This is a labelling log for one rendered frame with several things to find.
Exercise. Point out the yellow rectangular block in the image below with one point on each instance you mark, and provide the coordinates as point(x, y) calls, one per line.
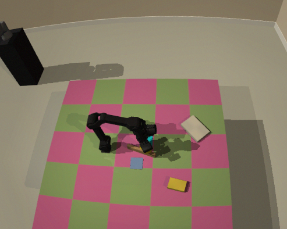
point(176, 184)

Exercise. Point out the beige flat rectangular block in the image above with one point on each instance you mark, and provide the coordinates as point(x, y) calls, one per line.
point(195, 129)

